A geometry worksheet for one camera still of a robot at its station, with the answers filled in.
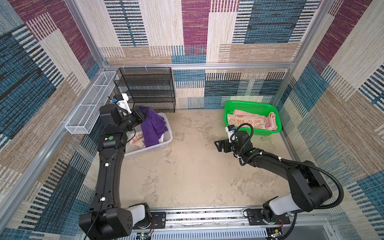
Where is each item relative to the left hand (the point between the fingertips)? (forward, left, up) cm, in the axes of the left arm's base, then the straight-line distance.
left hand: (149, 105), depth 68 cm
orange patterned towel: (+20, -51, -34) cm, 65 cm away
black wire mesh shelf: (+40, +14, -19) cm, 46 cm away
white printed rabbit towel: (+3, +15, -32) cm, 35 cm away
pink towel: (+17, -72, -30) cm, 80 cm away
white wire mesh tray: (-1, +31, -5) cm, 31 cm away
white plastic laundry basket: (-4, +18, -33) cm, 37 cm away
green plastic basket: (+29, -72, -31) cm, 84 cm away
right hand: (-2, -37, -29) cm, 47 cm away
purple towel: (-1, +1, -15) cm, 15 cm away
